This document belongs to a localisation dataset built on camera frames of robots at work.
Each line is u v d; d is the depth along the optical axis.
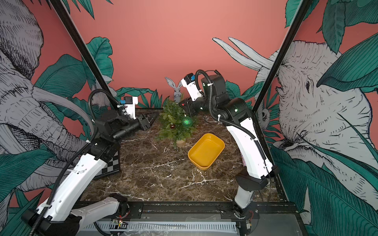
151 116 0.60
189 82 0.49
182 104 0.59
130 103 0.56
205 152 0.95
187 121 0.69
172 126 0.70
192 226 0.70
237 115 0.39
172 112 0.73
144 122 0.56
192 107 0.51
